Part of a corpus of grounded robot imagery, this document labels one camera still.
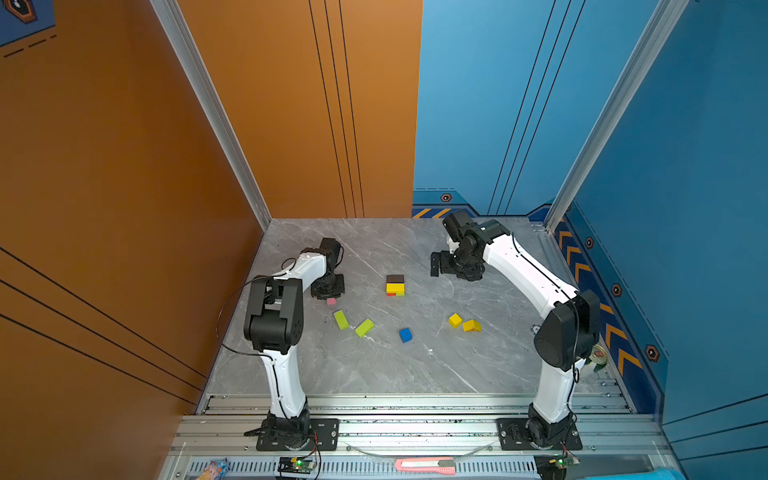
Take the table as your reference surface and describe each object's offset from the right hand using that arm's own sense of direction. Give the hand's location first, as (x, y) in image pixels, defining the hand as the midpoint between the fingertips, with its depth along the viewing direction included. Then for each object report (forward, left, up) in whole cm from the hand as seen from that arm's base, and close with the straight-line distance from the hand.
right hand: (442, 274), depth 86 cm
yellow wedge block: (-9, -10, -14) cm, 20 cm away
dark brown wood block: (+8, +14, -13) cm, 21 cm away
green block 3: (-10, +24, -14) cm, 29 cm away
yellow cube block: (-8, -5, -14) cm, 16 cm away
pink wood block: (-1, +35, -13) cm, 37 cm away
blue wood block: (-12, +11, -15) cm, 22 cm away
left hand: (+3, +35, -14) cm, 38 cm away
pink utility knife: (-44, +4, -15) cm, 47 cm away
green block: (+2, +12, -14) cm, 19 cm away
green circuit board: (-44, +38, -16) cm, 60 cm away
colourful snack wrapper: (-45, +55, -13) cm, 72 cm away
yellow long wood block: (+4, +14, -13) cm, 20 cm away
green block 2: (-7, +31, -14) cm, 35 cm away
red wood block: (+3, +15, -15) cm, 21 cm away
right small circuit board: (-43, -26, -16) cm, 53 cm away
